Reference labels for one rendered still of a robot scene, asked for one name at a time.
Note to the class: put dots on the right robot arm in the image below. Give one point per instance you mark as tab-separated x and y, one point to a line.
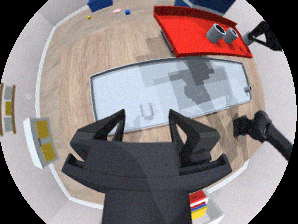
257	127

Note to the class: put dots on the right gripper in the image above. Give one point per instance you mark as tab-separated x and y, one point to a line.
264	29

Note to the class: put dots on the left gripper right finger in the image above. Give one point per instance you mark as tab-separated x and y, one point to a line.
200	138

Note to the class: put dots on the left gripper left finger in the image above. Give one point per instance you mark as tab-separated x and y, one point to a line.
99	129

